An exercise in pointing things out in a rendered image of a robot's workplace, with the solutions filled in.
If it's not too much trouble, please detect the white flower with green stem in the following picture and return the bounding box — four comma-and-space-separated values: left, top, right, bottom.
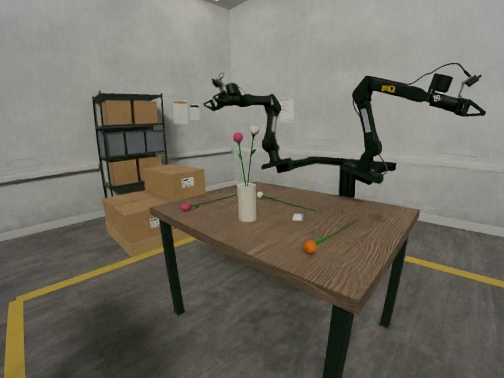
249, 125, 259, 158

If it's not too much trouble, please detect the white cylindrical vase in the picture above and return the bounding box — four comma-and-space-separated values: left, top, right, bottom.
237, 183, 257, 222

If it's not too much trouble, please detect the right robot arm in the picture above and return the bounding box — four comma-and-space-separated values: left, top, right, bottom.
225, 83, 291, 166

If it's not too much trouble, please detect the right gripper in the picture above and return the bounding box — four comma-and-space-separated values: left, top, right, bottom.
203, 79, 234, 111

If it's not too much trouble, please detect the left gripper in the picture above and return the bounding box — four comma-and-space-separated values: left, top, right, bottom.
442, 76, 486, 117

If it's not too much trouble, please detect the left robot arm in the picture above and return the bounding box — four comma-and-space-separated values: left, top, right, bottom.
343, 73, 453, 180

